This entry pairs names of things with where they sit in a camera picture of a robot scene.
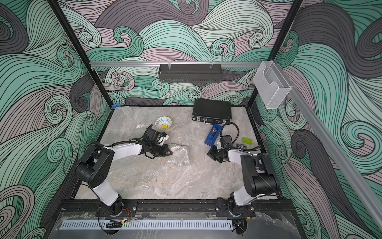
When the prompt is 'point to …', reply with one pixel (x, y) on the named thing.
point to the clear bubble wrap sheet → (176, 175)
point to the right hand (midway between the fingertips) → (206, 154)
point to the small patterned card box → (241, 146)
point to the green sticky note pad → (247, 141)
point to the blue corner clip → (115, 105)
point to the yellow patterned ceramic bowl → (163, 123)
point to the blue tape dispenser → (213, 134)
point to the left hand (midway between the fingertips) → (172, 152)
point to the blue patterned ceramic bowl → (179, 156)
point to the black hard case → (212, 111)
